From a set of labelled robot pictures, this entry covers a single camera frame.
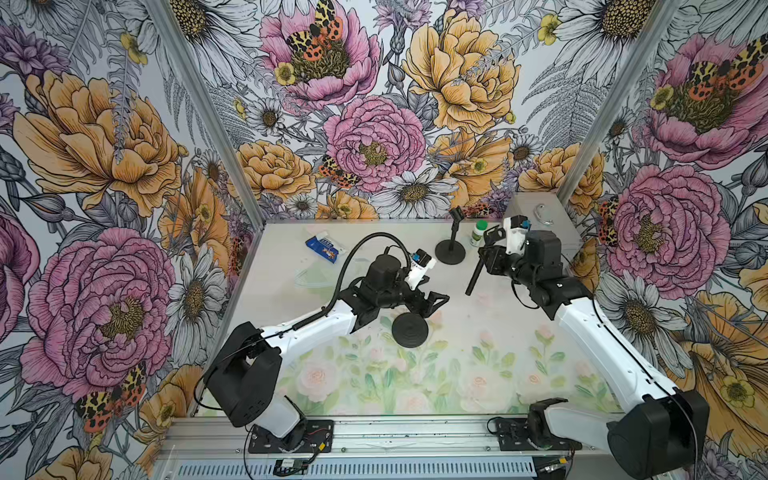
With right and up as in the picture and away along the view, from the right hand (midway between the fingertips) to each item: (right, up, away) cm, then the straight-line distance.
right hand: (480, 256), depth 80 cm
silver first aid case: (+29, +14, +23) cm, 40 cm away
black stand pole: (-1, -5, +1) cm, 5 cm away
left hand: (-12, -10, -1) cm, 16 cm away
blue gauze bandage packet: (-48, +2, +31) cm, 57 cm away
